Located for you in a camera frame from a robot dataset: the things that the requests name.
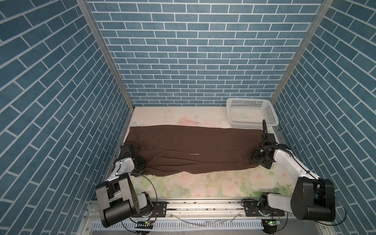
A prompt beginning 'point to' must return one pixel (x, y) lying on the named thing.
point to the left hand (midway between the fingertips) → (145, 163)
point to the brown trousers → (171, 149)
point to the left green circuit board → (144, 224)
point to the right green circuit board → (270, 225)
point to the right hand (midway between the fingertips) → (255, 158)
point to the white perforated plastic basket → (250, 113)
